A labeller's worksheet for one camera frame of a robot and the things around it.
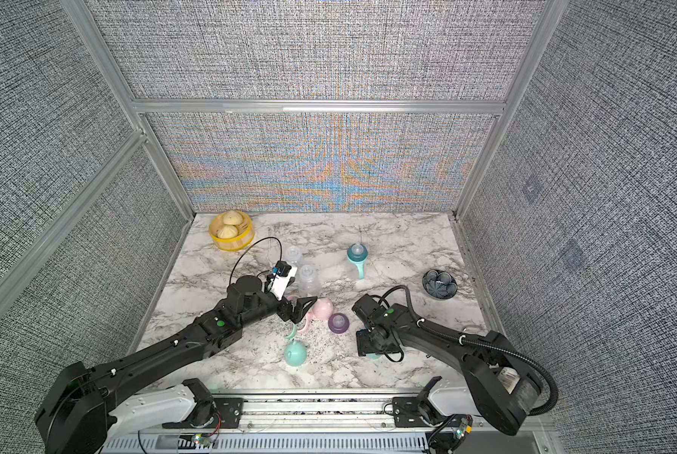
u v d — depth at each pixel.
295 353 0.80
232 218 1.10
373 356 0.76
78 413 0.39
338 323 0.88
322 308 0.88
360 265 0.90
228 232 1.06
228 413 0.73
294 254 0.92
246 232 1.07
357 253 0.90
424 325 0.54
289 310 0.69
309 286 0.95
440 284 0.97
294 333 0.86
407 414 0.72
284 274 0.66
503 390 0.42
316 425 0.73
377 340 0.70
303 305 0.69
